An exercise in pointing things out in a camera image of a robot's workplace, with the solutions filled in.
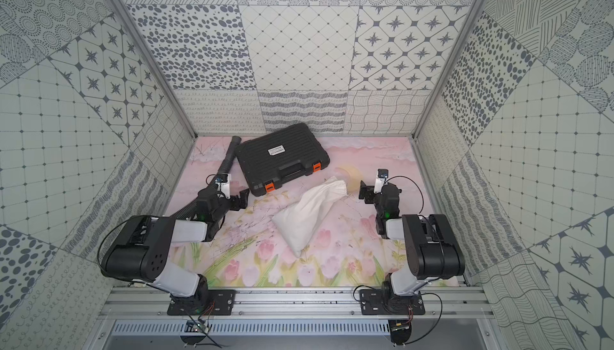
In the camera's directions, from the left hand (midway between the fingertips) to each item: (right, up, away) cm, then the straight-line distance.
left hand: (234, 185), depth 94 cm
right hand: (+57, +1, +1) cm, 57 cm away
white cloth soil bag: (+27, -11, -12) cm, 32 cm away
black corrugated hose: (-17, -9, -3) cm, 19 cm away
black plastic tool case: (+23, +14, +11) cm, 29 cm away
